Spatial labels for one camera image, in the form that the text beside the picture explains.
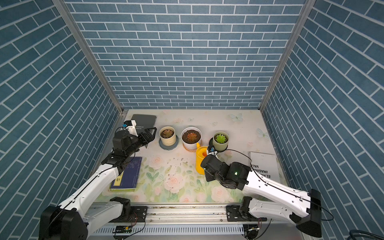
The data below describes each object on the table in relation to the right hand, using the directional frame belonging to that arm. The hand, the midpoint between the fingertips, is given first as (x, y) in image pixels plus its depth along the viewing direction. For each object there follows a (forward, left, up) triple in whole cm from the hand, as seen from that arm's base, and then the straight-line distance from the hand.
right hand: (208, 169), depth 73 cm
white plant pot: (+18, +11, -8) cm, 22 cm away
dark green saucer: (+24, -2, -14) cm, 28 cm away
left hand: (+16, +29, +8) cm, 34 cm away
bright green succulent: (+24, -7, -6) cm, 26 cm away
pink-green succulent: (+25, +28, -7) cm, 38 cm away
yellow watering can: (+7, +4, +5) cm, 9 cm away
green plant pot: (+18, -7, -6) cm, 20 cm away
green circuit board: (-26, +39, -18) cm, 50 cm away
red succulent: (+22, +11, -4) cm, 25 cm away
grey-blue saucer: (+18, +27, -13) cm, 35 cm away
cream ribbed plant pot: (+20, +25, -8) cm, 33 cm away
